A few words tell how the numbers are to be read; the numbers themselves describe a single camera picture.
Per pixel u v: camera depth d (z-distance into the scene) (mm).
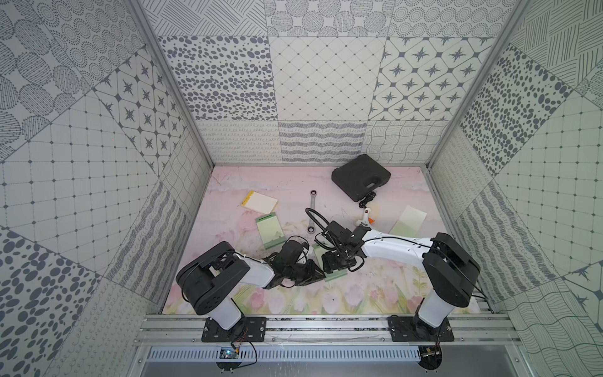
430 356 725
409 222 1016
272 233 956
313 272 813
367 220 985
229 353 716
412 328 663
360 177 1152
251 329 747
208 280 457
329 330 762
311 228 966
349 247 635
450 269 472
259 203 1065
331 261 765
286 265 707
